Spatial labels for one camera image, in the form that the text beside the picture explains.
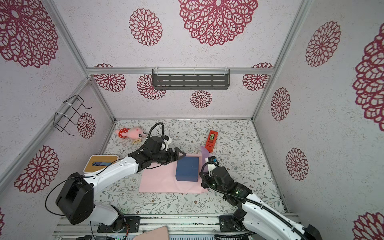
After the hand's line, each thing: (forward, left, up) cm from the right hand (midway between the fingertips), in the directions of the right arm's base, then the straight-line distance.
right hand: (199, 172), depth 77 cm
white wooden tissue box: (+8, +63, -8) cm, 64 cm away
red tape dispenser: (+26, -8, -8) cm, 29 cm away
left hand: (+7, +10, +1) cm, 12 cm away
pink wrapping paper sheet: (+1, +22, -13) cm, 26 cm away
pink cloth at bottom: (-26, +18, -12) cm, 34 cm away
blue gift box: (+4, +6, -5) cm, 9 cm away
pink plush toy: (+30, +45, -5) cm, 55 cm away
